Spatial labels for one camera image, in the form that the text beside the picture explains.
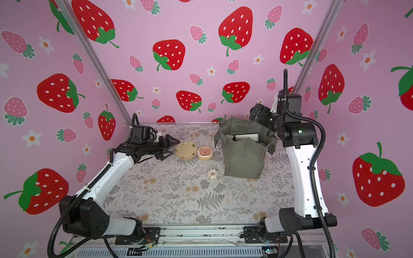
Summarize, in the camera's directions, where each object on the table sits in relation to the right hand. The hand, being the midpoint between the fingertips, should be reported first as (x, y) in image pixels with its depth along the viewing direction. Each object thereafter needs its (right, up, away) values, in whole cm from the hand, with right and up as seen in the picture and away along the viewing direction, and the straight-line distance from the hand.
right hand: (255, 113), depth 65 cm
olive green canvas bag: (-1, -21, +18) cm, 28 cm away
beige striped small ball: (-18, -31, +28) cm, 45 cm away
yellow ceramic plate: (-35, -18, +37) cm, 54 cm away
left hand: (-35, -14, +14) cm, 40 cm away
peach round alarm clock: (-23, -20, +36) cm, 47 cm away
